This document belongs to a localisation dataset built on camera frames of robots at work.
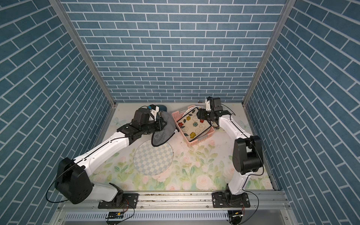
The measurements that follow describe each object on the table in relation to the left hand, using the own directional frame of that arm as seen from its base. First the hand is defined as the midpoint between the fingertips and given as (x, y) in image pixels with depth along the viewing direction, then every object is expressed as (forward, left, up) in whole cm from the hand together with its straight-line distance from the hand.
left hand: (170, 123), depth 80 cm
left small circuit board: (-41, +27, -26) cm, 56 cm away
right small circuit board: (-42, -35, -22) cm, 59 cm away
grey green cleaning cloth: (-8, +5, -3) cm, 10 cm away
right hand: (+12, -20, -6) cm, 24 cm away
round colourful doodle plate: (+24, -12, -15) cm, 31 cm away
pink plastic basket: (+20, -2, -18) cm, 27 cm away
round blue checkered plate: (-13, +12, -22) cm, 29 cm away
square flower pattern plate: (+11, -14, -18) cm, 25 cm away
